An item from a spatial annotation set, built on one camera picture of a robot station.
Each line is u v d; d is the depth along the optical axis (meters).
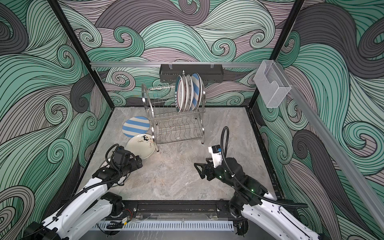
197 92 0.74
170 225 0.70
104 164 0.88
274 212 0.46
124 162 0.65
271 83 0.79
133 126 1.10
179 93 0.84
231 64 0.95
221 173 0.59
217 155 0.61
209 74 0.95
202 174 0.61
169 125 1.05
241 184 0.49
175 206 0.75
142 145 0.98
